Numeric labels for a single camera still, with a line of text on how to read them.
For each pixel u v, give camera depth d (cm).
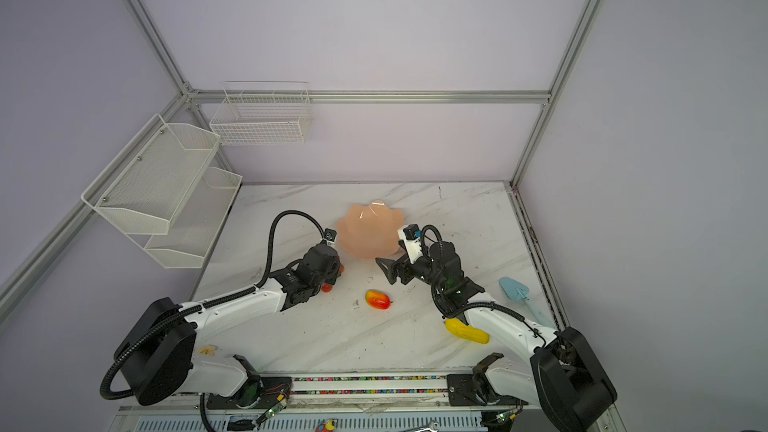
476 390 66
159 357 42
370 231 104
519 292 89
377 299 86
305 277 66
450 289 64
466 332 80
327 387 75
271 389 74
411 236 68
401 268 71
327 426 67
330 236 76
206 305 47
